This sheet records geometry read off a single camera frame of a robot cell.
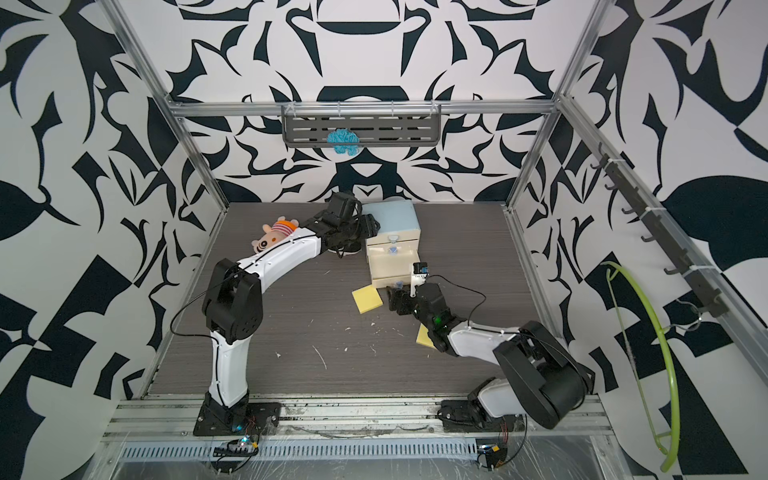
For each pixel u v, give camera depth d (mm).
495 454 712
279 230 1046
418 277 779
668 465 517
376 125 939
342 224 729
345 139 912
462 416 744
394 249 963
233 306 518
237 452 728
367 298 947
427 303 673
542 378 435
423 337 872
